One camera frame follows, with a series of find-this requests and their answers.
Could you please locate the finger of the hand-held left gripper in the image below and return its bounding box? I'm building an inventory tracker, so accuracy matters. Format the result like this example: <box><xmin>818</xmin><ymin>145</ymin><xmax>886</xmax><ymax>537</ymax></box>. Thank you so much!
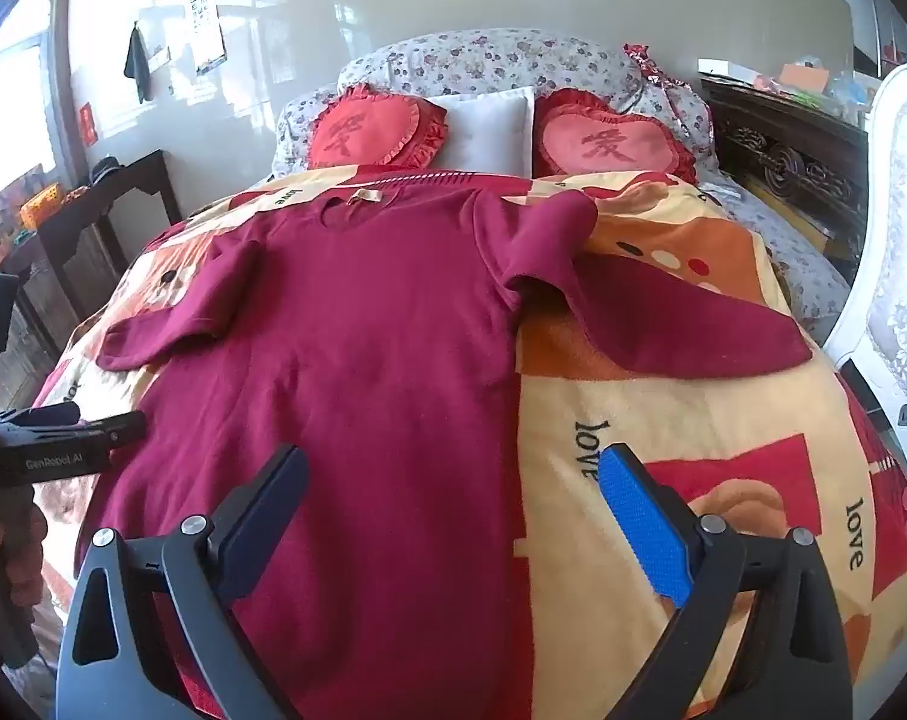
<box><xmin>0</xmin><ymin>403</ymin><xmax>148</xmax><ymax>466</ymax></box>

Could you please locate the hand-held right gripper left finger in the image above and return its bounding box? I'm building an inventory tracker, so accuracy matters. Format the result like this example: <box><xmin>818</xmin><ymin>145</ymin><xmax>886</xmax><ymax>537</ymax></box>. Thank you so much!
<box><xmin>55</xmin><ymin>444</ymin><xmax>309</xmax><ymax>720</ymax></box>

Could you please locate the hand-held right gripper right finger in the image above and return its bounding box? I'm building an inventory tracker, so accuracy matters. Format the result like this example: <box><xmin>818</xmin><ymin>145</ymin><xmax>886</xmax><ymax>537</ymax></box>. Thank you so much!
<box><xmin>598</xmin><ymin>444</ymin><xmax>854</xmax><ymax>720</ymax></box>

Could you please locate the maroon sweater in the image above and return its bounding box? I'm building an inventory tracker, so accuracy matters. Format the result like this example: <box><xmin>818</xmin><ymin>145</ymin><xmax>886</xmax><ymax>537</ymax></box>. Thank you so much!
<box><xmin>97</xmin><ymin>186</ymin><xmax>813</xmax><ymax>720</ymax></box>

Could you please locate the person's left hand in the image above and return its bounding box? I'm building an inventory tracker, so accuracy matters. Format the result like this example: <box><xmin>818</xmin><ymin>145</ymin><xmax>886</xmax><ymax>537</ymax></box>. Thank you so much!
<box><xmin>0</xmin><ymin>491</ymin><xmax>49</xmax><ymax>605</ymax></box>

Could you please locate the printed orange and red blanket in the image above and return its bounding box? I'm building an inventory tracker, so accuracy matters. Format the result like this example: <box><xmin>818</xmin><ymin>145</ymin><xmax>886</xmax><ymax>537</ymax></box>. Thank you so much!
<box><xmin>29</xmin><ymin>165</ymin><xmax>907</xmax><ymax>720</ymax></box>

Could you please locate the dark wooden side table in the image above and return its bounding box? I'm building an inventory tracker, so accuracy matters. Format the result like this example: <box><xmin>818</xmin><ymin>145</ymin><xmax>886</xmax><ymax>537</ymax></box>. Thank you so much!
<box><xmin>0</xmin><ymin>150</ymin><xmax>184</xmax><ymax>361</ymax></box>

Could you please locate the orange plastic crate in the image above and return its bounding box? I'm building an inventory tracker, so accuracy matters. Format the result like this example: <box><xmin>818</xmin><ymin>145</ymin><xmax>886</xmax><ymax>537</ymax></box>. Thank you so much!
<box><xmin>19</xmin><ymin>186</ymin><xmax>64</xmax><ymax>230</ymax></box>

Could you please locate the floral bed sheet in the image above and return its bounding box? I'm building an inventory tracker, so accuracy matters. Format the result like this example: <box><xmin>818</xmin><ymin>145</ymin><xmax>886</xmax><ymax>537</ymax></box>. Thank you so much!
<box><xmin>697</xmin><ymin>169</ymin><xmax>852</xmax><ymax>338</ymax></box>

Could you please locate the window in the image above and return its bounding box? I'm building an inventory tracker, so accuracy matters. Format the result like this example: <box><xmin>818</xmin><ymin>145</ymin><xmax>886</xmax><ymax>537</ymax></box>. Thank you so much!
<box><xmin>0</xmin><ymin>0</ymin><xmax>75</xmax><ymax>203</ymax></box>

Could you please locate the dark hanging cloth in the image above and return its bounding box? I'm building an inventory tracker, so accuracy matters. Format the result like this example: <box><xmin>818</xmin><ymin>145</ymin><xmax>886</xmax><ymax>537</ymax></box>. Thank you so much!
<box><xmin>123</xmin><ymin>24</ymin><xmax>154</xmax><ymax>104</ymax></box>

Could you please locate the red heart-shaped pillow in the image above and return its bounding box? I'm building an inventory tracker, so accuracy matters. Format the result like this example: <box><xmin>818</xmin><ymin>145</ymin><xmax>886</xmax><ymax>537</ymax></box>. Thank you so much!
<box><xmin>532</xmin><ymin>88</ymin><xmax>698</xmax><ymax>185</ymax></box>
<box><xmin>308</xmin><ymin>84</ymin><xmax>448</xmax><ymax>172</ymax></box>

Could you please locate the white ornate chair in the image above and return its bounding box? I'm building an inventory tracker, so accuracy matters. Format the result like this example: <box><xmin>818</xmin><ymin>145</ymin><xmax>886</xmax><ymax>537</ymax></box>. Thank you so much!
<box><xmin>821</xmin><ymin>56</ymin><xmax>907</xmax><ymax>481</ymax></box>

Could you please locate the dark carved wooden cabinet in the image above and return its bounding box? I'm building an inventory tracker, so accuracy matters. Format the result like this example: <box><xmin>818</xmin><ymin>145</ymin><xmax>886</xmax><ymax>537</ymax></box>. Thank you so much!
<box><xmin>699</xmin><ymin>73</ymin><xmax>870</xmax><ymax>286</ymax></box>

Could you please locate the white pillow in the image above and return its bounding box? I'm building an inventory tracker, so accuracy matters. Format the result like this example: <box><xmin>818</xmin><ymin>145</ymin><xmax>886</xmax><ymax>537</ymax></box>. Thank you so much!
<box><xmin>427</xmin><ymin>86</ymin><xmax>537</xmax><ymax>175</ymax></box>

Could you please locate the colourful clutter on cabinet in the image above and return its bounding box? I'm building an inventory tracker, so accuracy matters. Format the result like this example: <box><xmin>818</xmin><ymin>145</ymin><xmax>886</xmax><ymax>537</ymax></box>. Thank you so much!
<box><xmin>753</xmin><ymin>56</ymin><xmax>882</xmax><ymax>128</ymax></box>

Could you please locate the rolled floral quilt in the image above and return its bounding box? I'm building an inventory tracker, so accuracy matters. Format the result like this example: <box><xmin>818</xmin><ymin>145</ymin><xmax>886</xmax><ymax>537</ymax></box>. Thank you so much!
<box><xmin>271</xmin><ymin>28</ymin><xmax>717</xmax><ymax>177</ymax></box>

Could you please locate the wall calendar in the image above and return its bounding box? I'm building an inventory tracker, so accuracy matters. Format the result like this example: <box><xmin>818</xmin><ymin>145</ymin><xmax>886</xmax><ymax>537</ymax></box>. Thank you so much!
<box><xmin>185</xmin><ymin>0</ymin><xmax>227</xmax><ymax>76</ymax></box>

